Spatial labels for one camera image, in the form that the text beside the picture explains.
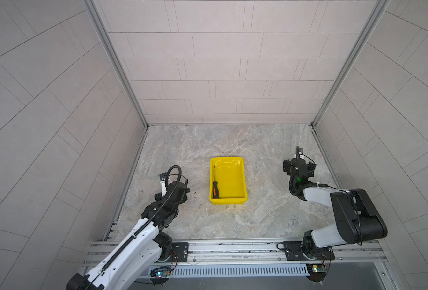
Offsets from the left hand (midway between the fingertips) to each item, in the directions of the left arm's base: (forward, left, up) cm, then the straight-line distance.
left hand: (179, 188), depth 82 cm
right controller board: (-31, -56, -6) cm, 64 cm away
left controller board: (-31, +2, -2) cm, 31 cm away
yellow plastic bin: (+12, -24, -7) cm, 27 cm away
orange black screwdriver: (0, -16, -4) cm, 17 cm away
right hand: (+16, -59, 0) cm, 61 cm away
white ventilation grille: (-30, -15, -6) cm, 34 cm away
